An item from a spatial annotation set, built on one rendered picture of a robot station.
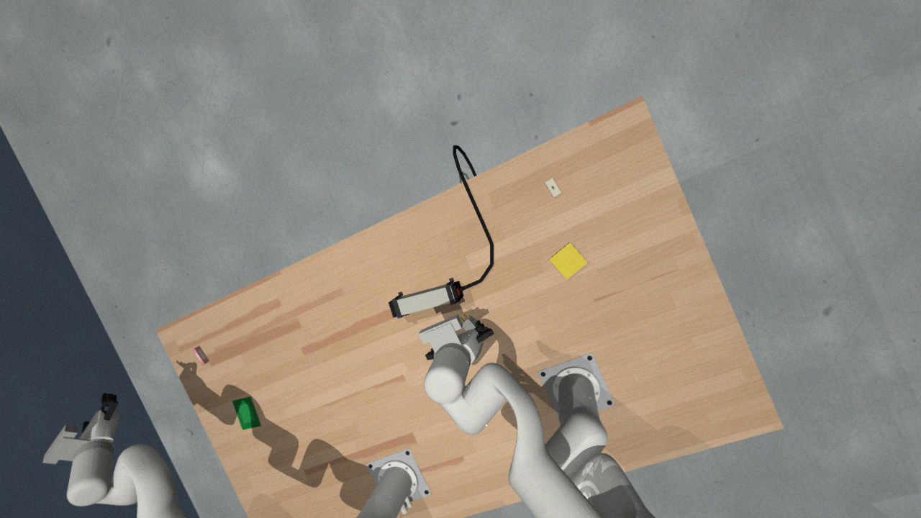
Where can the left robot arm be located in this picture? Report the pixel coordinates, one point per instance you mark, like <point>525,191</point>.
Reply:
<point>142,476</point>

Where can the white charger plug with brass prongs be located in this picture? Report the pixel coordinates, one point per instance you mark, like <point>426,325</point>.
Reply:
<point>469,323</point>

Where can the yellow square block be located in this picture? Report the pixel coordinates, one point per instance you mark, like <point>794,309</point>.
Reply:
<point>568,260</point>

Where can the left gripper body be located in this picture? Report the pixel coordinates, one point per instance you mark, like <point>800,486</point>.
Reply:
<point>101,429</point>

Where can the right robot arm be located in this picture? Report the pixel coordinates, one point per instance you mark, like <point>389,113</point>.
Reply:
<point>595,485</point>

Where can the small pink block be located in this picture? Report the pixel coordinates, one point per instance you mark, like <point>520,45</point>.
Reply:
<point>200,355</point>

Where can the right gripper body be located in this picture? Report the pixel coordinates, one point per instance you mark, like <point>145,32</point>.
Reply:
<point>468,341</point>

